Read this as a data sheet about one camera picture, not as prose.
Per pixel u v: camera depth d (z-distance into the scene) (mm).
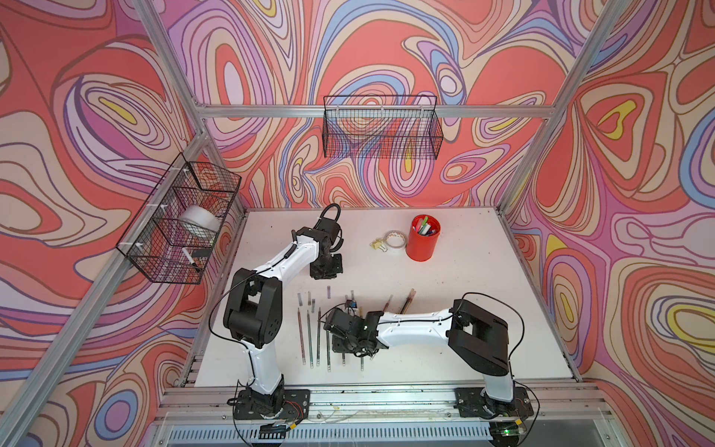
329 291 957
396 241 1081
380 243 1072
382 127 960
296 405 728
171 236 798
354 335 652
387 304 925
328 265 785
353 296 934
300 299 933
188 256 734
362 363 804
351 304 799
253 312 488
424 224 1004
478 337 503
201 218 737
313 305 914
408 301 928
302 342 851
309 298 934
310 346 842
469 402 732
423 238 1013
